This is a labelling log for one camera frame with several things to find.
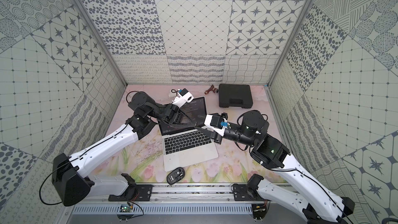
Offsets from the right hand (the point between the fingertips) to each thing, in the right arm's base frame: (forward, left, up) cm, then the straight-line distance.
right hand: (199, 120), depth 55 cm
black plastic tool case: (+47, -24, -39) cm, 65 cm away
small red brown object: (+49, -8, -36) cm, 61 cm away
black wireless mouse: (-10, +13, -36) cm, 40 cm away
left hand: (-4, +2, +4) cm, 6 cm away
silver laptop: (+8, +12, -39) cm, 41 cm away
